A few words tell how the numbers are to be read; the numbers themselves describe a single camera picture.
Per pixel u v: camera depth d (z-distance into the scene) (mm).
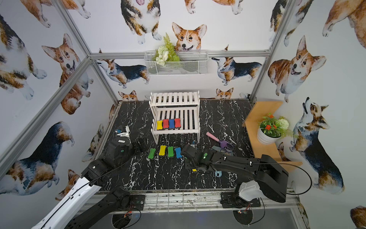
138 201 735
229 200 733
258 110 867
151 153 905
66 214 412
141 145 652
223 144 954
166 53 781
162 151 905
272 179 422
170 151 901
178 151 905
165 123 884
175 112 976
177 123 899
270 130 771
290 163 412
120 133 615
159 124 892
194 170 829
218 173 802
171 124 884
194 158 607
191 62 926
